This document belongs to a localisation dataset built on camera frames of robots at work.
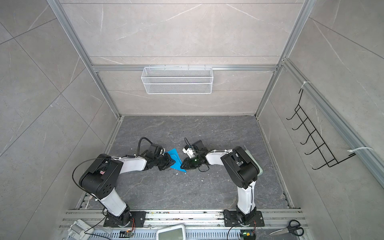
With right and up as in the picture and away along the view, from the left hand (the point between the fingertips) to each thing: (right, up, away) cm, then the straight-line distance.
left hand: (176, 158), depth 93 cm
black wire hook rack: (+68, +7, -33) cm, 76 cm away
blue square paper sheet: (+1, -5, -1) cm, 5 cm away
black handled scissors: (+60, -29, -22) cm, 70 cm away
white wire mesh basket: (-2, +52, +7) cm, 53 cm away
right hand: (+4, -5, -1) cm, 6 cm away
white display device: (+3, -29, -26) cm, 39 cm away
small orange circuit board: (-20, -31, -24) cm, 44 cm away
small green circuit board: (+37, -32, -23) cm, 54 cm away
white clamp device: (-42, -29, -25) cm, 56 cm away
